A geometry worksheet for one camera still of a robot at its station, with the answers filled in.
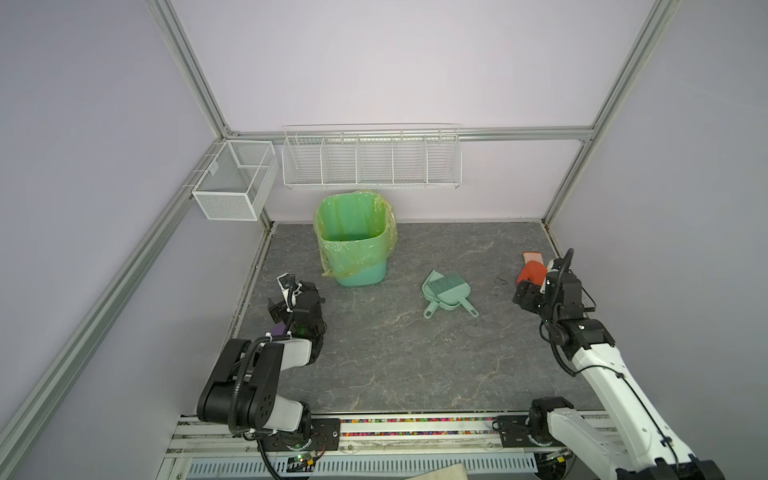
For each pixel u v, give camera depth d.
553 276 0.62
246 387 0.44
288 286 0.76
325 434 0.74
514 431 0.74
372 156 0.99
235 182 1.00
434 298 0.97
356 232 1.04
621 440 0.44
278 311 0.77
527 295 0.72
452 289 0.99
